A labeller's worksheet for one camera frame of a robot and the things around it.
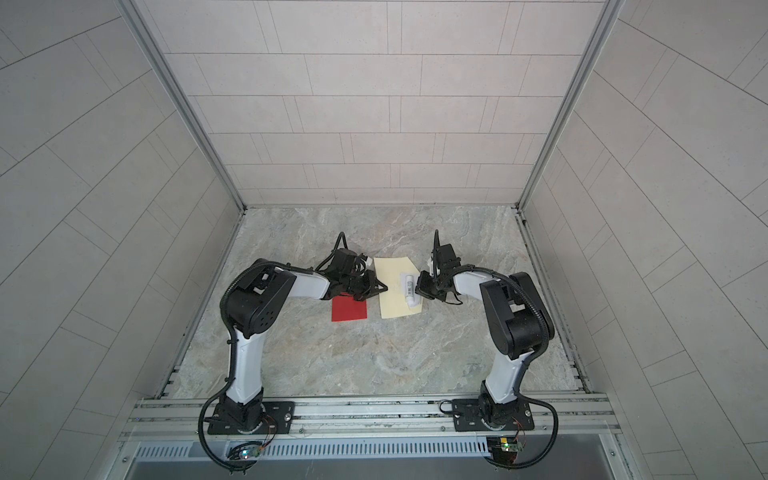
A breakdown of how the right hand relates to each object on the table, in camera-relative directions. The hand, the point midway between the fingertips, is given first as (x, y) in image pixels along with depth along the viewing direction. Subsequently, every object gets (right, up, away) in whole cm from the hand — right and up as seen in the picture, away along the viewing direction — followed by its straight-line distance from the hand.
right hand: (414, 289), depth 95 cm
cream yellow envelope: (-7, +5, +3) cm, 9 cm away
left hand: (-6, +1, 0) cm, 6 cm away
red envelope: (-21, -4, -8) cm, 23 cm away
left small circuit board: (-38, -29, -30) cm, 57 cm away
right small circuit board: (+19, -31, -27) cm, 45 cm away
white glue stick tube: (-1, 0, -3) cm, 4 cm away
